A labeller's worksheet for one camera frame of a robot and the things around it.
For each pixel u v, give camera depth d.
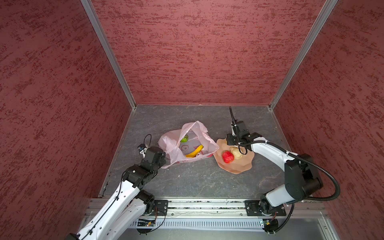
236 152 0.88
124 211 0.57
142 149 0.68
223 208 0.76
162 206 0.74
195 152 0.95
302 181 0.44
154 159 0.57
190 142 0.98
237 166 0.87
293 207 0.70
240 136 0.69
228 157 0.85
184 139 0.95
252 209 0.74
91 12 0.72
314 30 0.79
